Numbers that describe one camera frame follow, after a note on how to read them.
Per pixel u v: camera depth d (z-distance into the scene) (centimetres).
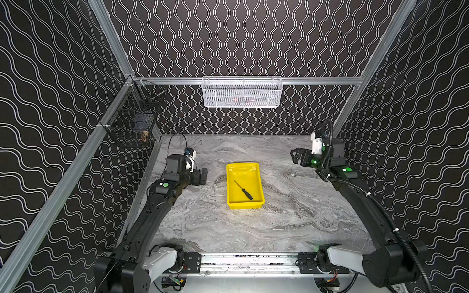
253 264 76
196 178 71
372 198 47
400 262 39
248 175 103
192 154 70
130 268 37
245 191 95
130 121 94
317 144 68
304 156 69
